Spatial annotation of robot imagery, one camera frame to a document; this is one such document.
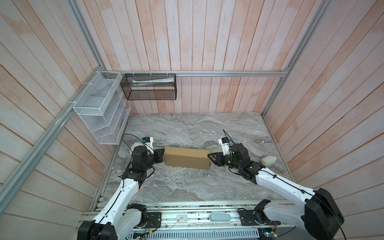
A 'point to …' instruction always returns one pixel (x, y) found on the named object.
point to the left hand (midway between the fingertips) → (165, 152)
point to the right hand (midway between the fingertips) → (209, 155)
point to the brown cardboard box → (187, 157)
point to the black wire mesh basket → (149, 86)
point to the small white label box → (181, 218)
